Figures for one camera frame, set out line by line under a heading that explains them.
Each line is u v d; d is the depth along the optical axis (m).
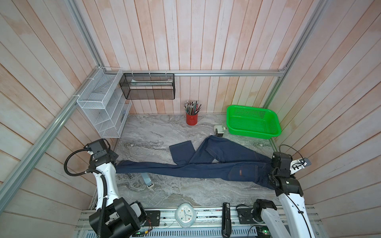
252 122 1.20
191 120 1.10
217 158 0.93
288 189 0.50
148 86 1.04
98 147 0.59
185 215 0.72
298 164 0.61
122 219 0.40
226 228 0.68
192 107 1.01
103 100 0.69
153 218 0.73
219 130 1.04
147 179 0.81
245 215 0.74
